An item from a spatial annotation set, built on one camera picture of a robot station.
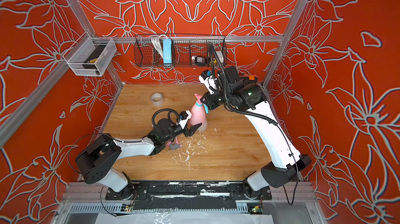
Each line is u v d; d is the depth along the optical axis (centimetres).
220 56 92
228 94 46
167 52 90
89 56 83
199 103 67
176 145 88
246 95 42
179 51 100
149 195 73
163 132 64
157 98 110
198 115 72
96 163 44
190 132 71
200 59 95
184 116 66
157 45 86
